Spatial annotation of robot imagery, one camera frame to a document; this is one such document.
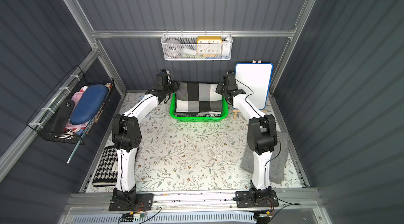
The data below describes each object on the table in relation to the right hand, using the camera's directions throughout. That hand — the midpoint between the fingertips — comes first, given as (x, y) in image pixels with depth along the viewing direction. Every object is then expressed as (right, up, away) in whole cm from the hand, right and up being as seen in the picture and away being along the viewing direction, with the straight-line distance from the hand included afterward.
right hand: (224, 84), depth 96 cm
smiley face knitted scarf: (-10, -19, +3) cm, 21 cm away
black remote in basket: (-71, -18, -33) cm, 80 cm away
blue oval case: (-63, -12, -29) cm, 70 cm away
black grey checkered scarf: (-20, -7, +3) cm, 22 cm away
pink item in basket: (-69, -22, -31) cm, 79 cm away
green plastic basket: (-4, -22, +3) cm, 22 cm away
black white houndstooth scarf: (-62, -47, -18) cm, 80 cm away
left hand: (-27, +1, +2) cm, 27 cm away
